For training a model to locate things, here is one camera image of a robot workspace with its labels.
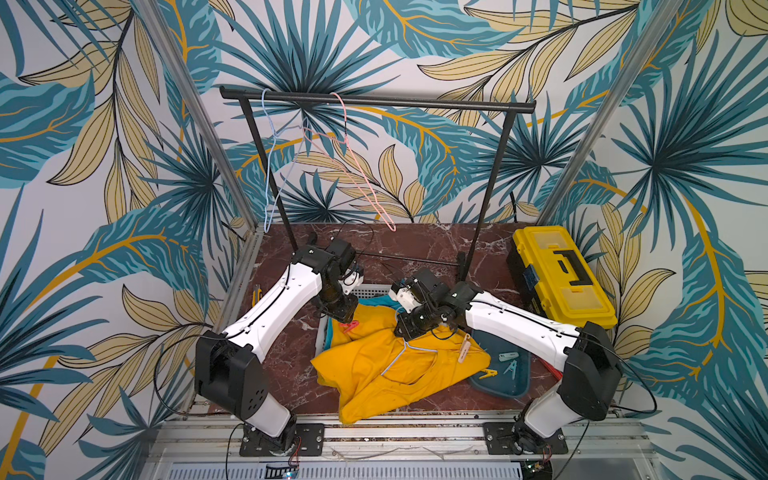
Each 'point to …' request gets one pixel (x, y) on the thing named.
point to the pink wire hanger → (343, 155)
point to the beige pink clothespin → (464, 349)
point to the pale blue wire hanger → (403, 351)
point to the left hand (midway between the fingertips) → (341, 320)
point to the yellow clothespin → (489, 373)
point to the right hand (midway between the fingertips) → (395, 331)
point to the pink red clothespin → (350, 326)
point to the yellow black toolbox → (556, 279)
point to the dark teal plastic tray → (503, 384)
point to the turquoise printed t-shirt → (383, 301)
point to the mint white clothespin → (506, 356)
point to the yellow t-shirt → (369, 367)
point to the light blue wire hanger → (284, 148)
